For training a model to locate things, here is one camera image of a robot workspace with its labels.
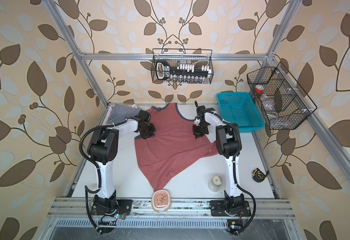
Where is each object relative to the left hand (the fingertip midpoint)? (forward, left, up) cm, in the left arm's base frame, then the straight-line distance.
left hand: (156, 132), depth 102 cm
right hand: (-2, -28, -2) cm, 28 cm away
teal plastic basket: (+26, -64, -2) cm, 69 cm away
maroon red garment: (-6, -12, -2) cm, 14 cm away
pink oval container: (-42, -8, +1) cm, 43 cm away
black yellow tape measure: (-28, -61, +2) cm, 67 cm away
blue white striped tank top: (+13, +29, +3) cm, 32 cm away
